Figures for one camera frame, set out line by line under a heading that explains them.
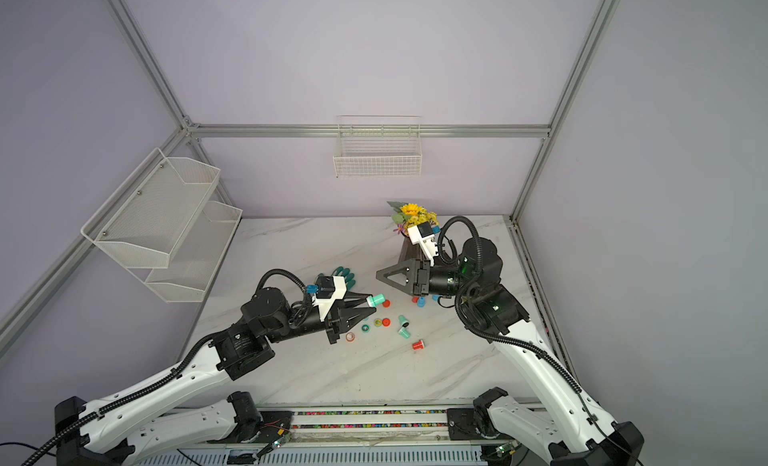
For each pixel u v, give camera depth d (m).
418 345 0.86
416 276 0.52
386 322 0.91
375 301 0.57
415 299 0.96
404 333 0.88
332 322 0.53
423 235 0.56
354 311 0.59
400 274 0.55
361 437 0.73
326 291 0.49
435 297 0.55
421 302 0.95
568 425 0.39
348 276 1.03
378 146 0.95
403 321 0.91
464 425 0.73
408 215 0.87
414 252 0.95
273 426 0.74
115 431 0.40
